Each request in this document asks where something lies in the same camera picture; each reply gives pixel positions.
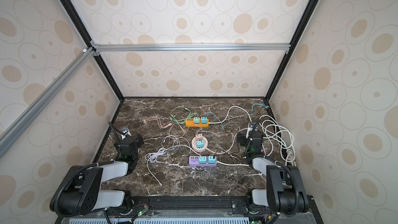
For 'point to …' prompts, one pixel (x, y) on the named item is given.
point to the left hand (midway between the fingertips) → (132, 132)
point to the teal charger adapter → (203, 120)
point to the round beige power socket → (194, 144)
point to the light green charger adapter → (196, 120)
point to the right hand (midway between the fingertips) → (250, 132)
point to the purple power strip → (194, 161)
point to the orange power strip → (190, 123)
